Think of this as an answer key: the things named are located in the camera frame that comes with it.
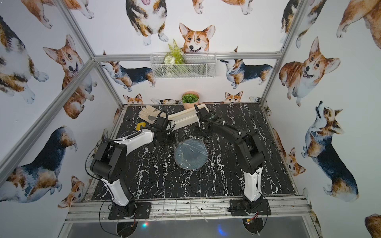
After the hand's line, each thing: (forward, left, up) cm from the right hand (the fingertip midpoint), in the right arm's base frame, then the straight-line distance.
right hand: (197, 132), depth 93 cm
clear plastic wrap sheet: (-11, +4, -8) cm, 14 cm away
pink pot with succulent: (+26, +5, +4) cm, 27 cm away
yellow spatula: (+14, +40, -9) cm, 44 cm away
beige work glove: (+23, +38, -7) cm, 45 cm away
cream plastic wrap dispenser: (+15, +8, -3) cm, 17 cm away
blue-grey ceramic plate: (-11, +4, -8) cm, 14 cm away
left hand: (-2, +12, -4) cm, 13 cm away
